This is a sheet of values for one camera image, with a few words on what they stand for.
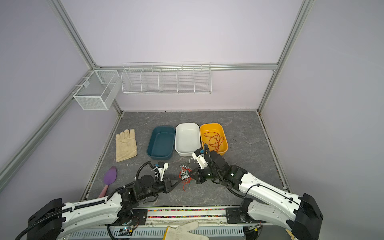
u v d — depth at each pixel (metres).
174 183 0.74
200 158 0.68
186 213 0.76
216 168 0.56
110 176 0.87
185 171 0.74
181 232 0.69
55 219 0.42
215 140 0.99
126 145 1.01
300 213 0.40
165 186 0.67
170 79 1.00
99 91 1.00
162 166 0.72
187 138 1.03
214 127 1.06
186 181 0.78
